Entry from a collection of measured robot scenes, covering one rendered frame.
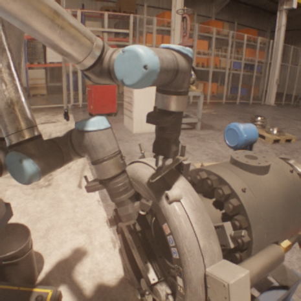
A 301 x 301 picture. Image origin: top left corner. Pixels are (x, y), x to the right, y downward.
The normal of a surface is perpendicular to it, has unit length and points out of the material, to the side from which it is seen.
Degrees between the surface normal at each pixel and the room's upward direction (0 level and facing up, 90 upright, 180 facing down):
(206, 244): 50
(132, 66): 92
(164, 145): 89
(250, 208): 44
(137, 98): 90
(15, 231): 87
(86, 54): 118
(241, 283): 67
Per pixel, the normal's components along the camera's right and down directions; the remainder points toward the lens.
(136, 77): -0.55, 0.30
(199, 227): 0.33, -0.48
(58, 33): 0.48, 0.71
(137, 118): 0.38, 0.34
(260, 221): 0.43, -0.23
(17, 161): -0.33, 0.40
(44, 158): 0.88, -0.19
